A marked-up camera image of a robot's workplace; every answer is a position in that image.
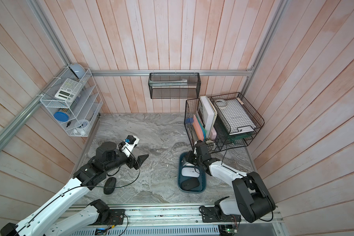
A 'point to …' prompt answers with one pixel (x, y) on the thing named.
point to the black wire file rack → (192, 106)
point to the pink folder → (198, 129)
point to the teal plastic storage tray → (202, 178)
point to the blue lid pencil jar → (61, 116)
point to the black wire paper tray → (242, 139)
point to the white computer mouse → (192, 172)
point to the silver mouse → (184, 162)
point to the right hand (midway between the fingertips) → (185, 154)
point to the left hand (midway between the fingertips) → (141, 151)
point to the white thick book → (210, 114)
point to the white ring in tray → (220, 103)
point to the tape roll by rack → (209, 141)
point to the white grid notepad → (237, 117)
